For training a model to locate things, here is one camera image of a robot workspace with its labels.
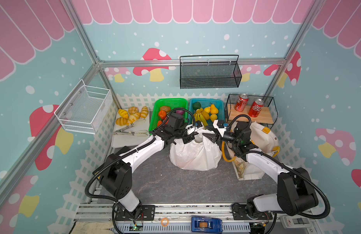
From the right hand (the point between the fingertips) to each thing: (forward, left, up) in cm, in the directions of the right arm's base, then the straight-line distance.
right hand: (205, 129), depth 78 cm
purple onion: (+31, +14, -18) cm, 39 cm away
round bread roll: (+36, +53, -20) cm, 67 cm away
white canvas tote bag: (0, -37, -12) cm, 39 cm away
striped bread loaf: (+34, +43, -21) cm, 59 cm away
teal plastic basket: (+21, +7, -15) cm, 27 cm away
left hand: (+1, +4, -5) cm, 7 cm away
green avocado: (+36, +2, -16) cm, 40 cm away
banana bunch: (+28, -2, -20) cm, 34 cm away
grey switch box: (-39, -40, -22) cm, 60 cm away
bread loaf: (+33, +60, -22) cm, 72 cm away
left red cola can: (+22, -25, 0) cm, 33 cm away
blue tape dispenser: (-41, +1, -19) cm, 45 cm away
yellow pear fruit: (+33, -11, -19) cm, 40 cm away
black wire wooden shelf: (+20, -46, -11) cm, 51 cm away
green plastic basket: (+39, +19, -17) cm, 47 cm away
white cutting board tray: (+9, +54, -25) cm, 61 cm away
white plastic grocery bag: (-9, +2, -11) cm, 14 cm away
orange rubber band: (-39, +21, -25) cm, 51 cm away
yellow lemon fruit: (+35, -7, -20) cm, 41 cm away
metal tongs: (+20, +53, -23) cm, 61 cm away
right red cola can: (+16, -32, 0) cm, 36 cm away
